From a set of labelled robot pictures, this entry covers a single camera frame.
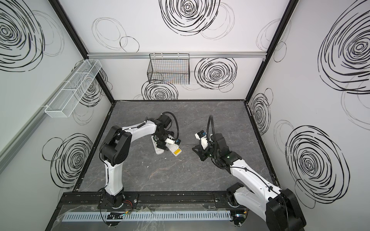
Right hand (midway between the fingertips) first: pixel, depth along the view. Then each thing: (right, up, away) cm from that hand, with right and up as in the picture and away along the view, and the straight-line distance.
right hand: (192, 149), depth 79 cm
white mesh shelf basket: (-66, +24, -7) cm, 71 cm away
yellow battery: (-9, -4, +12) cm, 16 cm away
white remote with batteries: (-11, -3, +12) cm, 17 cm away
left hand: (-14, +2, +18) cm, 23 cm away
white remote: (-21, -4, +12) cm, 24 cm away
